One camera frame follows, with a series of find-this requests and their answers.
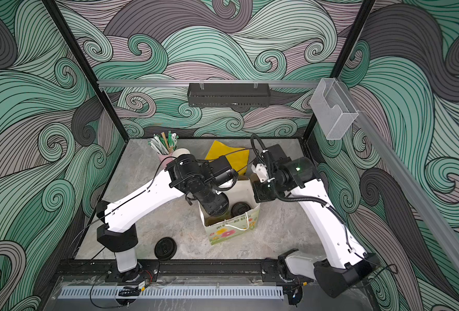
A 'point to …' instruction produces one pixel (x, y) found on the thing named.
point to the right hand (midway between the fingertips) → (254, 197)
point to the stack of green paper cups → (179, 151)
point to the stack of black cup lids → (165, 248)
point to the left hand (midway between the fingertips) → (217, 201)
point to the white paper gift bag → (240, 218)
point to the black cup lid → (238, 208)
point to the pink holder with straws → (163, 144)
